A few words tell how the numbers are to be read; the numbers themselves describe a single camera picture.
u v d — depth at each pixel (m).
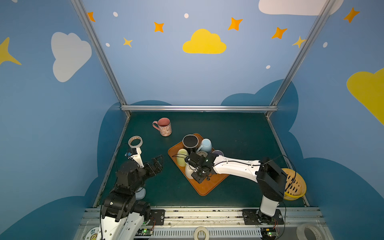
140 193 0.79
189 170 0.81
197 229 0.71
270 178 0.46
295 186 0.83
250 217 0.75
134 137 1.04
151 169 0.59
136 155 0.61
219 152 0.89
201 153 0.88
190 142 0.91
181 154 0.77
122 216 0.44
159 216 0.75
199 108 1.13
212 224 0.74
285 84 1.02
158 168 0.61
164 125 0.99
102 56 0.86
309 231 0.71
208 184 0.85
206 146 0.91
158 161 0.62
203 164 0.63
